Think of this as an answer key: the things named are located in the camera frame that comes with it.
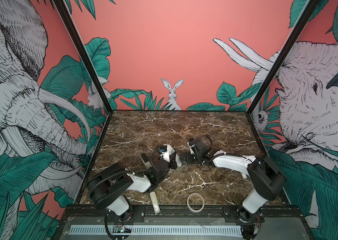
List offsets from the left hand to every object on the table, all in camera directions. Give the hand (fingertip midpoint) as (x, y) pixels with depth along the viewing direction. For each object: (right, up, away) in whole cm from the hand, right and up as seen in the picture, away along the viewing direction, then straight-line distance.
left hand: (176, 152), depth 84 cm
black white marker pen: (-18, -7, +4) cm, 20 cm away
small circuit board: (-27, -34, -14) cm, 46 cm away
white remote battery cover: (-12, -23, -8) cm, 27 cm away
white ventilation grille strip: (-8, -35, -14) cm, 38 cm away
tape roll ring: (+7, -27, -10) cm, 30 cm away
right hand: (+4, -4, +5) cm, 7 cm away
